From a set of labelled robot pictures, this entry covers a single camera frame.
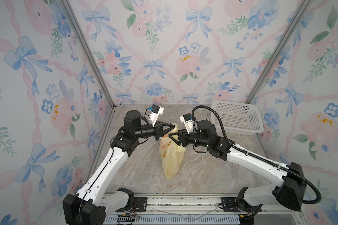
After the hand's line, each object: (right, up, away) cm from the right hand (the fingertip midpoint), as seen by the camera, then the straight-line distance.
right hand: (172, 134), depth 70 cm
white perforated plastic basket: (+53, +8, +40) cm, 67 cm away
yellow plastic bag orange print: (0, -11, 0) cm, 11 cm away
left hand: (+1, +4, -5) cm, 6 cm away
